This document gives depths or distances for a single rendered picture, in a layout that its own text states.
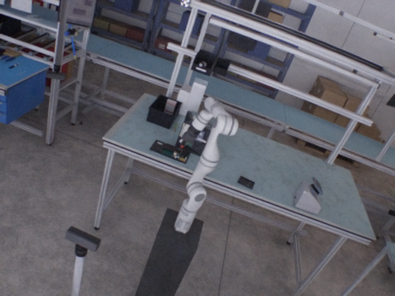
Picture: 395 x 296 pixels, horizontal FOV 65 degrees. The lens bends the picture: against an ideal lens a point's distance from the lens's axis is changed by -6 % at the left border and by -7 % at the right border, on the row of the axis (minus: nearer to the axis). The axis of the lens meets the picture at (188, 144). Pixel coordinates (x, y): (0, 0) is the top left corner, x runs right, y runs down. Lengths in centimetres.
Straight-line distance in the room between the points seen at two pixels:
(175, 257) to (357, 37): 526
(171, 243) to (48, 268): 113
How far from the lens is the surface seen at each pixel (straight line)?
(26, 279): 265
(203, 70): 249
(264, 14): 385
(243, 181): 227
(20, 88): 307
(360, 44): 644
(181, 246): 191
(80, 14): 289
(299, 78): 639
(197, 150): 235
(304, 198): 227
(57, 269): 270
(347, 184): 298
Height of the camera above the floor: 222
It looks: 30 degrees down
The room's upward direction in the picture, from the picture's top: 20 degrees clockwise
